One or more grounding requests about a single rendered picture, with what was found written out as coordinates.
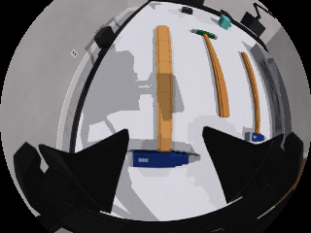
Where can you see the teal cube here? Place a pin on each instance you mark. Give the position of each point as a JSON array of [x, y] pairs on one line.
[[224, 22]]

